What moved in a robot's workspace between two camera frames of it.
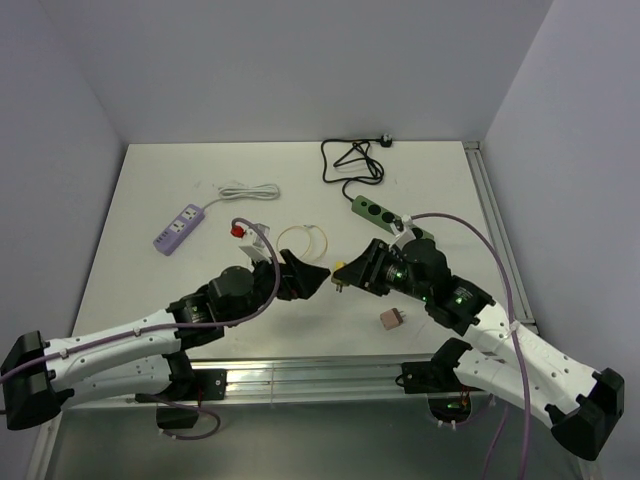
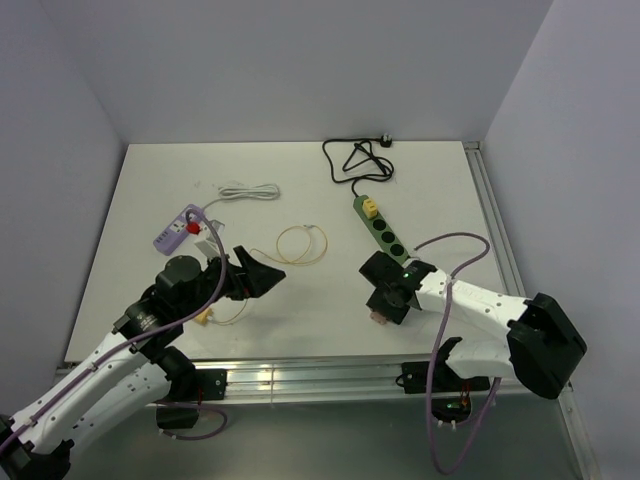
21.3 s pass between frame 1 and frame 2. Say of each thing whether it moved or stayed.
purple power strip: stayed
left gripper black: moved
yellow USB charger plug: moved
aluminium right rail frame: stayed
